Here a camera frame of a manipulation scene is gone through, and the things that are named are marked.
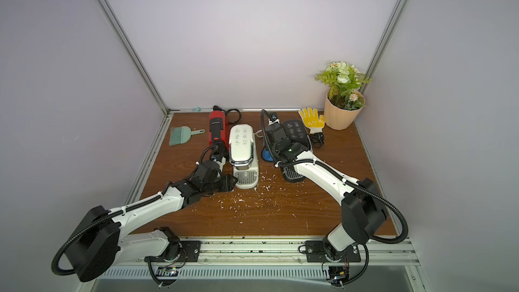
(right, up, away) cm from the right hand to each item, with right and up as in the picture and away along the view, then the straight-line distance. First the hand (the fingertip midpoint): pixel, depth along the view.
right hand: (274, 132), depth 85 cm
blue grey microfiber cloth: (-3, -10, +1) cm, 11 cm away
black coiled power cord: (+24, -4, +18) cm, 30 cm away
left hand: (-16, -20, 0) cm, 26 cm away
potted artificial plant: (+38, +16, +19) cm, 45 cm away
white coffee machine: (-12, -9, -11) cm, 18 cm away
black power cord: (-34, +14, +38) cm, 53 cm away
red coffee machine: (-25, 0, +2) cm, 25 cm away
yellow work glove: (+23, +7, +33) cm, 41 cm away
